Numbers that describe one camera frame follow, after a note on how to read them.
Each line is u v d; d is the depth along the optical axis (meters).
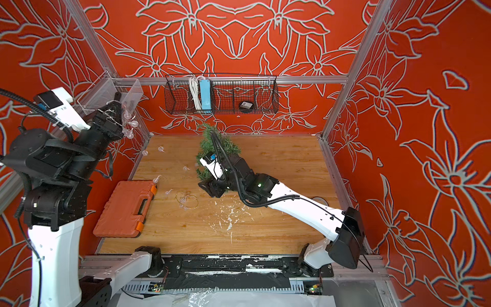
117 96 0.90
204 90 0.89
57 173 0.32
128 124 0.48
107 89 0.83
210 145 0.75
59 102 0.36
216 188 0.59
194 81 0.88
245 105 0.96
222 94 0.99
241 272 0.73
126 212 0.83
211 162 0.57
